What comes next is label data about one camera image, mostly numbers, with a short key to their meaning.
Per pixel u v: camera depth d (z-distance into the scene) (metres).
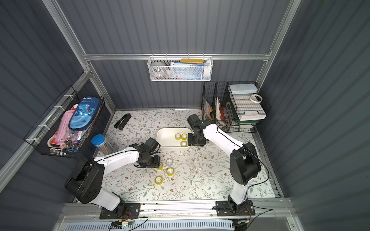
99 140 0.79
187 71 0.87
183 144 0.99
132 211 0.74
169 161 0.91
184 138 1.02
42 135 0.62
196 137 0.73
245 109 0.93
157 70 0.84
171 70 0.87
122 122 1.09
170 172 0.87
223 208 0.73
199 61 0.89
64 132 0.68
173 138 1.02
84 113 0.69
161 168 0.88
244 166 0.47
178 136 1.03
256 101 0.98
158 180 0.84
